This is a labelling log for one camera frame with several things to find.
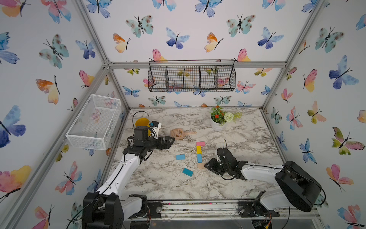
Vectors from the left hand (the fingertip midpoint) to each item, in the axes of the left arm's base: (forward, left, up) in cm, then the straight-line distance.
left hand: (169, 137), depth 82 cm
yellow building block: (+1, -18, -17) cm, 24 cm away
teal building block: (-14, -10, -17) cm, 24 cm away
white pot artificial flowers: (+17, -31, -3) cm, 36 cm away
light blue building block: (-3, -6, -18) cm, 19 cm away
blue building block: (-5, -18, -18) cm, 26 cm away
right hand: (-11, -21, -14) cm, 27 cm away
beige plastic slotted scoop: (+14, -4, -16) cm, 22 cm away
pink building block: (+6, -19, -17) cm, 26 cm away
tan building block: (-10, -18, -15) cm, 26 cm away
